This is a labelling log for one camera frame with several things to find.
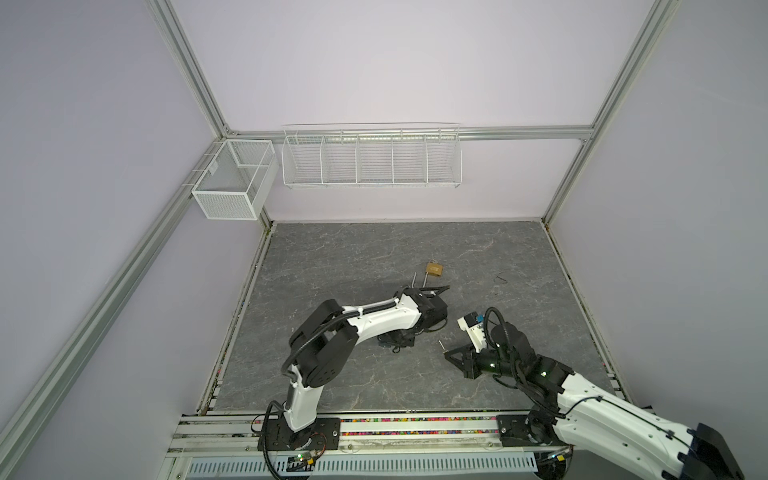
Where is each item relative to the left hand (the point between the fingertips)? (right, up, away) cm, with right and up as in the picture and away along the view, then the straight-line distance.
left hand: (388, 343), depth 85 cm
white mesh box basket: (-54, +51, +20) cm, 77 cm away
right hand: (+15, -2, -8) cm, 17 cm away
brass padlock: (+16, +20, +21) cm, 33 cm away
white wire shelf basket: (-6, +59, +15) cm, 61 cm away
